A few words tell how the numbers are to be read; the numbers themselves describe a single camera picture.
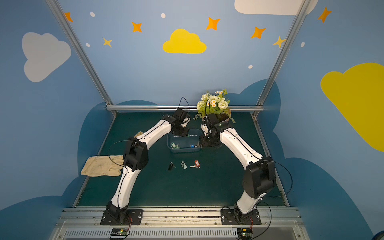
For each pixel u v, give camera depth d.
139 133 1.08
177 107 0.84
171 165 0.93
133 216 0.75
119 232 0.72
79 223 0.73
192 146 1.02
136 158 0.60
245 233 0.73
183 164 0.93
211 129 0.62
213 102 0.80
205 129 0.76
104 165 0.92
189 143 1.05
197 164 0.93
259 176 0.45
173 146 1.01
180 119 0.82
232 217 0.74
